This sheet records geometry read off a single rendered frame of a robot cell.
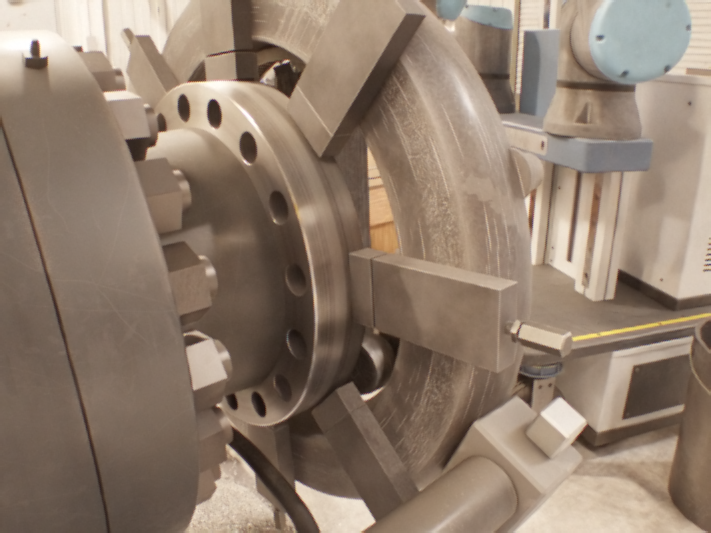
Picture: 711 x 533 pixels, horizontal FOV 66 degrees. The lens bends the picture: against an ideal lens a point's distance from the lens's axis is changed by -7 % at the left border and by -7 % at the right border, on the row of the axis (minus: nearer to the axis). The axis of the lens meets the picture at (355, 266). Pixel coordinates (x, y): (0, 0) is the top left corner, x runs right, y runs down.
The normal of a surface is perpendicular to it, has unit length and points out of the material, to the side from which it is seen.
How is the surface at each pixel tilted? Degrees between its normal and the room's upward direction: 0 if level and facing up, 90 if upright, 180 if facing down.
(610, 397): 90
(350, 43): 90
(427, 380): 90
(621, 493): 0
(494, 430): 23
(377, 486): 90
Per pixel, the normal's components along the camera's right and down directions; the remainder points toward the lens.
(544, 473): 0.26, -0.77
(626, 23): -0.12, 0.42
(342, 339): 0.66, 0.42
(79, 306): 0.64, -0.08
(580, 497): 0.00, -0.94
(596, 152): 0.28, 0.32
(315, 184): 0.56, -0.32
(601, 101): -0.21, 0.00
